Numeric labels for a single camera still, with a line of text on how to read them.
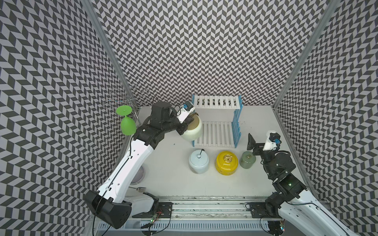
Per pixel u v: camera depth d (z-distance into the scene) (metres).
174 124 0.58
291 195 0.51
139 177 0.79
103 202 0.37
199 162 0.79
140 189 0.80
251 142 0.63
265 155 0.61
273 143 0.57
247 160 0.84
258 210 0.73
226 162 0.81
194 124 0.69
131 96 1.15
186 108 0.57
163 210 0.71
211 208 0.76
